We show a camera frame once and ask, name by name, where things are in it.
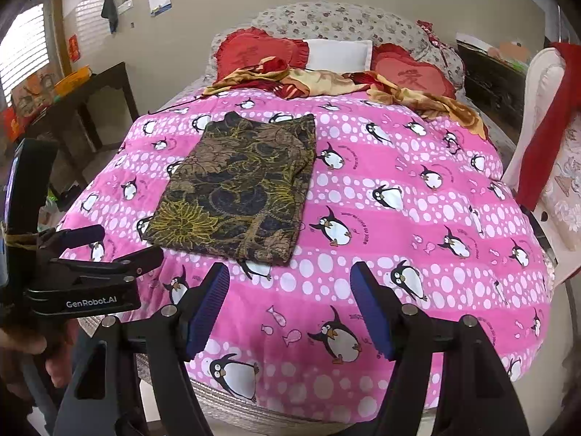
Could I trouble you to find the red box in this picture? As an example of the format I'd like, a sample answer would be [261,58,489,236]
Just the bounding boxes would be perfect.
[2,108,21,143]

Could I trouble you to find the dark carved wooden cabinet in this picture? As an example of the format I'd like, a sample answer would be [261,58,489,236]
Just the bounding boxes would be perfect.
[456,40,532,144]

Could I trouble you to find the dark hanging cloth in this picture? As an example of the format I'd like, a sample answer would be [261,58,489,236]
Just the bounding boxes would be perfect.
[101,0,119,35]

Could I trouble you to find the floral chair cushion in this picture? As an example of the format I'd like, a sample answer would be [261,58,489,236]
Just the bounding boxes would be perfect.
[542,127,581,250]

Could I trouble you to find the red cloth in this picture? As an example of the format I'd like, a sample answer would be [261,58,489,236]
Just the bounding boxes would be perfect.
[517,42,581,212]

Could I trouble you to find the gold red floral blanket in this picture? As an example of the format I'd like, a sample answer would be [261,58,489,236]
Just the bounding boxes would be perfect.
[202,56,488,139]

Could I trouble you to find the orange paper bag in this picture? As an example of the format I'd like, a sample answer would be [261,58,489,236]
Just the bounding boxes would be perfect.
[498,41,530,63]

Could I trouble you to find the orange box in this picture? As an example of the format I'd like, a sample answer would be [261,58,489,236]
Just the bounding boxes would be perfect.
[53,64,92,96]

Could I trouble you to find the dark floral shirt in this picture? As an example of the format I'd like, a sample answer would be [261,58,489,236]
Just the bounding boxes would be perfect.
[145,111,317,268]

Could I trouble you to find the white chair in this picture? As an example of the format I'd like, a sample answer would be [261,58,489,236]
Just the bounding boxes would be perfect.
[501,48,581,282]

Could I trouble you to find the red heart pillow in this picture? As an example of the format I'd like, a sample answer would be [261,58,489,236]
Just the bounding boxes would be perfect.
[214,27,309,83]
[370,43,457,100]

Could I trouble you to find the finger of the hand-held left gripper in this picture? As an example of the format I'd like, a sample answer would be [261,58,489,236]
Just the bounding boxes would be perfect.
[38,224,106,251]
[48,246,165,282]

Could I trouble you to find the dark wooden table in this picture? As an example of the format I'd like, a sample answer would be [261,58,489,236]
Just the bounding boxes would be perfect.
[9,61,139,201]

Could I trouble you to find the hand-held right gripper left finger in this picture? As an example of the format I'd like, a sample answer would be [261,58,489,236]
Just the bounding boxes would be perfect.
[53,262,231,436]

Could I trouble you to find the floral pillow with red frill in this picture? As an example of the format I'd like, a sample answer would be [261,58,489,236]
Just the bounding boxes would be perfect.
[417,19,467,92]

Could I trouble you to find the printed gift box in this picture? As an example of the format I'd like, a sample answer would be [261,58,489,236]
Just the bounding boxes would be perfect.
[10,74,59,122]

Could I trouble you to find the white paper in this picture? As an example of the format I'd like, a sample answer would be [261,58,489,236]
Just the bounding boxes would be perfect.
[455,32,490,52]

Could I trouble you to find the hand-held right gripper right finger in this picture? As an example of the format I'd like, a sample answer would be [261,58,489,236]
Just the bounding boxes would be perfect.
[349,261,529,436]

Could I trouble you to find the window with blinds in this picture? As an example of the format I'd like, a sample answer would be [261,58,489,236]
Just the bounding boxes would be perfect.
[0,2,52,98]

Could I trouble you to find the person's left hand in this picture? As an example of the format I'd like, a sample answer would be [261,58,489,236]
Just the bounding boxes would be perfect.
[0,320,79,388]

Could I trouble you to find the brown twine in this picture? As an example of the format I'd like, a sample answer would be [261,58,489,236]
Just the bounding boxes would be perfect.
[0,222,41,250]

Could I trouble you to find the pink penguin blanket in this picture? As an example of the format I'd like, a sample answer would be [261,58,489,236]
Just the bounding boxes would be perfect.
[53,84,557,425]

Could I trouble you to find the white pillow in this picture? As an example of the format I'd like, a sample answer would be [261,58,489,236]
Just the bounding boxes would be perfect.
[305,39,374,73]

